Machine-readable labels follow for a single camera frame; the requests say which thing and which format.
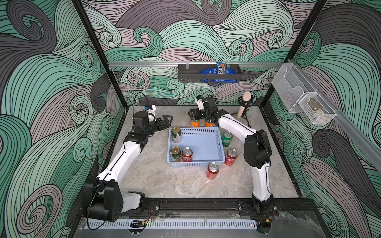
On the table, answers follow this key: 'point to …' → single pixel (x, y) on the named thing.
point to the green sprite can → (226, 138)
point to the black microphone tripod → (250, 102)
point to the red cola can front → (187, 154)
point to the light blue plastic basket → (206, 144)
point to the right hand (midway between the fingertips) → (195, 111)
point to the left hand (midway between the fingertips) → (167, 117)
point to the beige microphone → (246, 97)
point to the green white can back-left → (176, 135)
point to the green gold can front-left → (175, 154)
